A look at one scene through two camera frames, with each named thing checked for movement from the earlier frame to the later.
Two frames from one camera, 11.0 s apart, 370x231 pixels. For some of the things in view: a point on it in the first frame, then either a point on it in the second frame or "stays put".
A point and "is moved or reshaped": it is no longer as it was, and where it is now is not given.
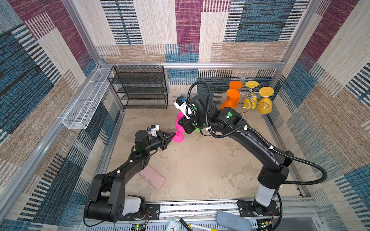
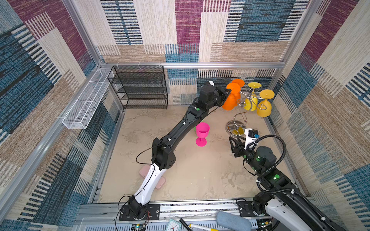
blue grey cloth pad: (233, 221) stays put
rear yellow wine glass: (251, 102) stays put
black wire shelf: (140, 87) stays put
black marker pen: (185, 224) stays put
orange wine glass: (231, 101) is moved or reshaped
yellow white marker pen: (203, 227) stays put
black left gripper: (163, 136) to (222, 93)
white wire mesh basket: (79, 116) stays put
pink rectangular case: (151, 175) stays put
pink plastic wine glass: (178, 137) to (202, 129)
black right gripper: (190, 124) to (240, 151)
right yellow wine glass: (265, 104) stays put
